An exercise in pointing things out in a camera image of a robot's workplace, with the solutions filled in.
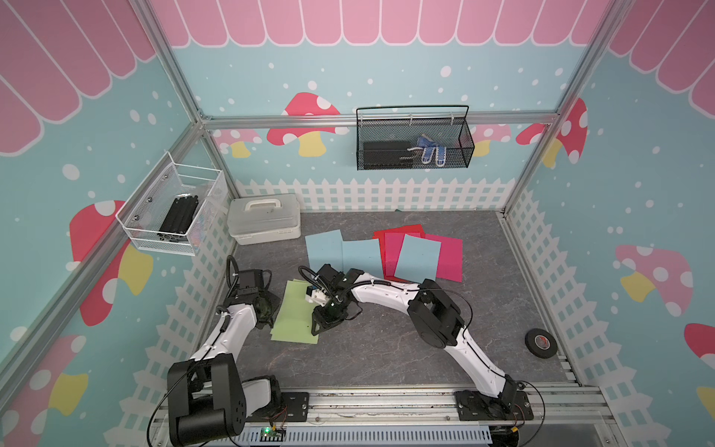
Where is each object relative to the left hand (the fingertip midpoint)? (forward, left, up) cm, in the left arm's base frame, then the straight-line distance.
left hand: (274, 309), depth 88 cm
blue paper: (+28, -13, -5) cm, 31 cm away
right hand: (-6, -14, -2) cm, 16 cm away
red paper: (+39, -50, -5) cm, 63 cm away
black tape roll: (-8, -84, -3) cm, 84 cm away
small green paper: (+2, -5, -6) cm, 9 cm away
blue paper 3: (+24, -49, -5) cm, 55 cm away
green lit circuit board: (-32, -4, -6) cm, 33 cm away
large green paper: (-8, -7, -3) cm, 11 cm away
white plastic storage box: (+34, +10, +5) cm, 36 cm away
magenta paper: (+30, -39, -3) cm, 49 cm away
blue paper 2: (+24, -28, -4) cm, 37 cm away
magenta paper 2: (+22, -61, -5) cm, 65 cm away
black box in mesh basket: (+44, -36, +28) cm, 63 cm away
